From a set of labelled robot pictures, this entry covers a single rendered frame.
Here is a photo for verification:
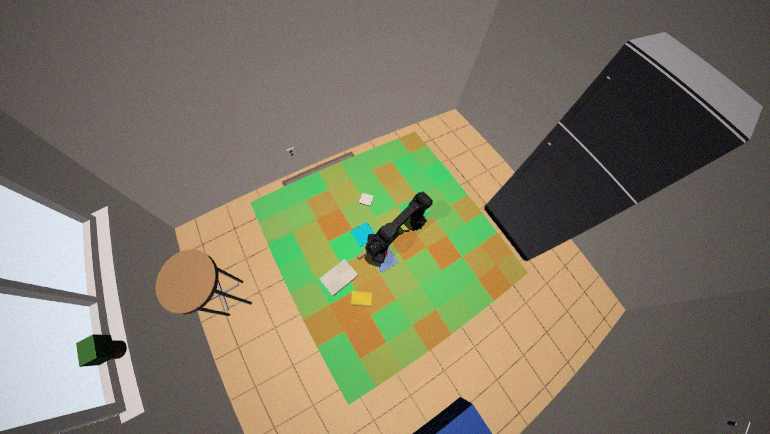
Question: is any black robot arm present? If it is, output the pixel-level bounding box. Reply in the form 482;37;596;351
366;191;433;257

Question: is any yellow rectangular block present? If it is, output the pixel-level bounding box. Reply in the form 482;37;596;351
351;291;372;307

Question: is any beige flat rectangular box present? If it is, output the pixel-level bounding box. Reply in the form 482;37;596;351
319;260;358;296

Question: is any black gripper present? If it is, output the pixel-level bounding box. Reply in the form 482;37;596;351
372;246;389;263

